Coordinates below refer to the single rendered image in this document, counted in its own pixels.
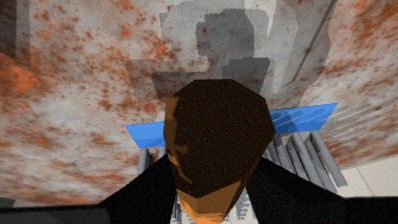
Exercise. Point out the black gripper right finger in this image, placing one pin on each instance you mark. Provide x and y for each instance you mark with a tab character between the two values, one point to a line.
279	196

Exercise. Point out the orange-brown hook pick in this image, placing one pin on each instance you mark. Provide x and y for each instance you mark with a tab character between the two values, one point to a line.
215	132

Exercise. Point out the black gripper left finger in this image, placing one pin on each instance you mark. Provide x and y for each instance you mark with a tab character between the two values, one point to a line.
148	199

